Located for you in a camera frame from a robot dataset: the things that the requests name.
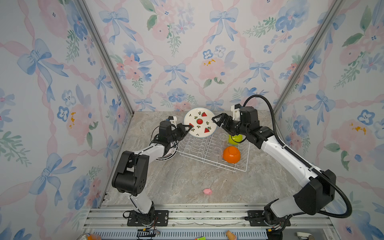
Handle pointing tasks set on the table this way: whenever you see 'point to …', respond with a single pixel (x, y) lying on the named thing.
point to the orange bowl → (231, 154)
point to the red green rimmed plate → (173, 149)
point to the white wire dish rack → (203, 149)
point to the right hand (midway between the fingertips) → (216, 120)
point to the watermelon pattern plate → (200, 119)
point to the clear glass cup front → (217, 151)
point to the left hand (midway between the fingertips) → (193, 125)
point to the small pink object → (207, 191)
